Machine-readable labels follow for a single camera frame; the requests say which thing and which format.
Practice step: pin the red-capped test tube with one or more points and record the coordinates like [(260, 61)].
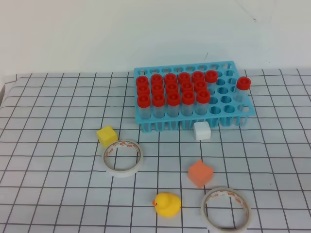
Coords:
[(211, 78)]

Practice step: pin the blue test tube rack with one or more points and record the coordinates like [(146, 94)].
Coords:
[(222, 109)]

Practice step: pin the red-capped tube right side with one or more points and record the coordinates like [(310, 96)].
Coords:
[(241, 92)]

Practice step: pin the white foam cube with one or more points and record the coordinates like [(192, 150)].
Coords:
[(202, 130)]

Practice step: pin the yellow foam cube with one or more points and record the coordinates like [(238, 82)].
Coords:
[(106, 136)]

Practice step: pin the left white tape roll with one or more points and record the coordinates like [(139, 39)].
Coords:
[(123, 173)]

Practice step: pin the white tape roll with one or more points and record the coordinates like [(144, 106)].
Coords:
[(123, 173), (233, 195)]

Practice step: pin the orange foam cube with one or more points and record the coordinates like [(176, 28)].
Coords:
[(200, 173)]

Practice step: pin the yellow rubber duck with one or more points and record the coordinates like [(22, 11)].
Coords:
[(167, 204)]

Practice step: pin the right white tape roll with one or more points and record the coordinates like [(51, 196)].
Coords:
[(233, 195)]

